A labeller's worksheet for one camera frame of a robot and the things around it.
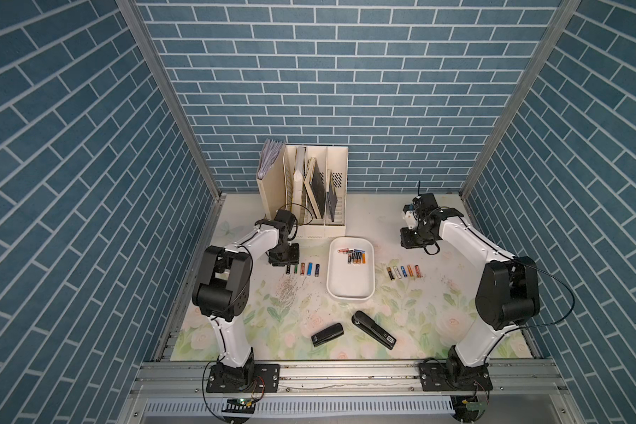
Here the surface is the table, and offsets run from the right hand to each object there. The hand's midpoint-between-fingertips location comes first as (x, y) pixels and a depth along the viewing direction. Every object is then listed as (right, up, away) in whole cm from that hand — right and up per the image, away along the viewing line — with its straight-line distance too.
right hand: (407, 242), depth 93 cm
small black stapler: (-28, -26, -14) cm, 41 cm away
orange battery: (+3, -12, +3) cm, 13 cm away
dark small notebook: (-27, +19, +18) cm, 38 cm away
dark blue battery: (-33, -11, +3) cm, 35 cm away
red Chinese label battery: (-38, -10, +3) cm, 39 cm away
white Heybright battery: (-3, -12, +1) cm, 12 cm away
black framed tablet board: (-34, +23, +11) cm, 42 cm away
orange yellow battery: (-15, -7, +6) cm, 17 cm away
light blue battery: (-35, -10, +3) cm, 37 cm away
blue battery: (0, -12, +3) cm, 12 cm away
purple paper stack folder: (-49, +31, -1) cm, 58 cm away
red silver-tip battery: (-22, -4, +9) cm, 24 cm away
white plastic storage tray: (-20, -10, +4) cm, 23 cm away
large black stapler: (-15, -24, -13) cm, 31 cm away
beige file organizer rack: (-46, +21, +9) cm, 51 cm away
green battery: (-40, -10, +3) cm, 42 cm away
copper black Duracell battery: (-5, -12, +1) cm, 14 cm away
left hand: (-39, -7, +2) cm, 40 cm away
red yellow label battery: (+5, -11, +3) cm, 13 cm away
